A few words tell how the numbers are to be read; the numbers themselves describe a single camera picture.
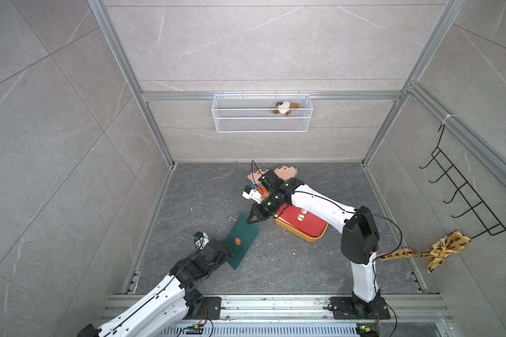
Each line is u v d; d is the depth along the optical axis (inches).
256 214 28.2
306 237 33.9
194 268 22.5
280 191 25.1
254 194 30.7
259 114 39.7
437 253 27.0
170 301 20.0
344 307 28.7
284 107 34.0
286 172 42.1
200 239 28.1
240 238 32.1
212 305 28.9
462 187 26.5
